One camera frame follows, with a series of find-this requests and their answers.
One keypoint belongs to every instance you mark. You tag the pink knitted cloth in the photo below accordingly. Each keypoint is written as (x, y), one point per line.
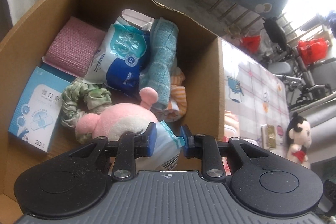
(73, 48)

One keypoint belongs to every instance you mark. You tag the blue white bandage box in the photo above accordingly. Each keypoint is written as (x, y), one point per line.
(34, 113)

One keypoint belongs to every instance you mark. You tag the small red plastic bag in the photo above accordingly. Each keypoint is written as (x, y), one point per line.
(250, 44)

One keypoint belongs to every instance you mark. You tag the metal railing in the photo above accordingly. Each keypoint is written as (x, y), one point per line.
(246, 16)

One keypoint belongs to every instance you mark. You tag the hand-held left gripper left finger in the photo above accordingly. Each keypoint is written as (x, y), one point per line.
(151, 140)

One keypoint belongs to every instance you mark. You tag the blue white plastic packet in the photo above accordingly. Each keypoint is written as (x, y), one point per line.
(118, 61)

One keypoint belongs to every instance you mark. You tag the large red plastic bag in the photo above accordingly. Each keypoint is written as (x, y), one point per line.
(312, 52)

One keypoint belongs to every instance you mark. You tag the teal checked towel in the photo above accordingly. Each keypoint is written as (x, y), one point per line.
(161, 56)

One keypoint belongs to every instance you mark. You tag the pale plastic packet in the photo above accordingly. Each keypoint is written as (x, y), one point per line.
(168, 145)

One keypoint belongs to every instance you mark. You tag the black cushion pad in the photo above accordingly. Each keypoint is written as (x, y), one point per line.
(274, 32)

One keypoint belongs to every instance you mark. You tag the orange striped cloth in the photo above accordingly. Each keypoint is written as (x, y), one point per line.
(178, 98)

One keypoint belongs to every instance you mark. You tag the pink white plush toy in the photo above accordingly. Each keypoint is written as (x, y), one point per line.
(123, 119)

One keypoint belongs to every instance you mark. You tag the plush doll with red shirt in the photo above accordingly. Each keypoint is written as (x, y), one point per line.
(299, 129)

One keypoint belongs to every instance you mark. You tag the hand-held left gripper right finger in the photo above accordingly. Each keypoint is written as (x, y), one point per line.
(185, 142)

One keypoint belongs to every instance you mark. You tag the checked printed tablecloth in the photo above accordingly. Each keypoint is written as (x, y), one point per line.
(252, 87)

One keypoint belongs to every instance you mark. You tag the brown cardboard box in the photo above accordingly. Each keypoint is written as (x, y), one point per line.
(131, 1)

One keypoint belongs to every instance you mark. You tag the green scrunchie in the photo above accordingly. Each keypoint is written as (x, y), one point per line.
(89, 95)

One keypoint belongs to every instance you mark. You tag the grey seat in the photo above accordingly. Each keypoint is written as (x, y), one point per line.
(281, 67)

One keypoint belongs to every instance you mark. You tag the gold foil packet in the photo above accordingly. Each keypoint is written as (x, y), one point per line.
(269, 136)

